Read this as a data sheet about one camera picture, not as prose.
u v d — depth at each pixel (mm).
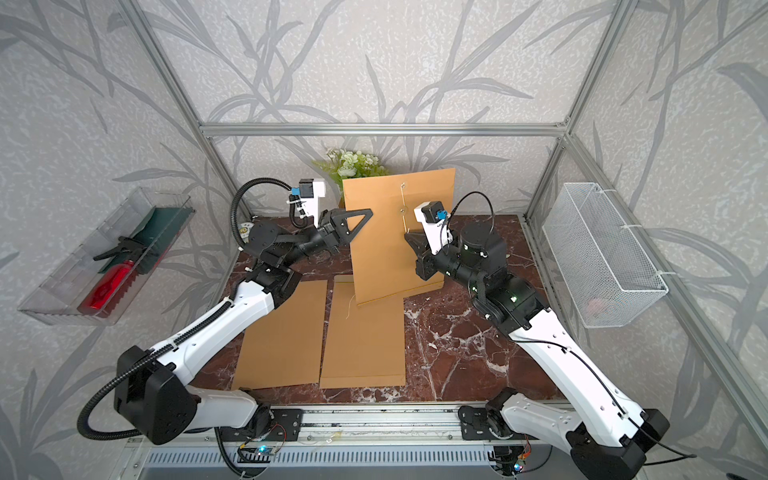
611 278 597
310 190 541
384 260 722
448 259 520
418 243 663
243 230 1050
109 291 597
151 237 718
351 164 935
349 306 943
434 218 494
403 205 608
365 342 869
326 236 548
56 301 576
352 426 753
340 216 568
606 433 368
